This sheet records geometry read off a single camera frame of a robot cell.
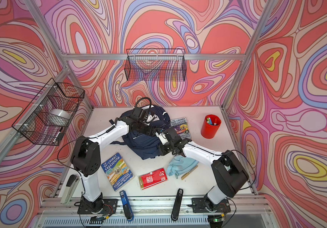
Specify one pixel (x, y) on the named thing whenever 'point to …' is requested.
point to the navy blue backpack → (146, 147)
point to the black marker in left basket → (57, 135)
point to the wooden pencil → (186, 174)
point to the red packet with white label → (154, 177)
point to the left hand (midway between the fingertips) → (156, 131)
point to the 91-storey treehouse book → (117, 171)
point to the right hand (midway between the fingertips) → (160, 151)
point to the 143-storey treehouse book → (180, 126)
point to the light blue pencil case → (180, 164)
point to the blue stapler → (127, 206)
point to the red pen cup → (210, 126)
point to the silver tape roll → (58, 117)
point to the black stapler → (176, 210)
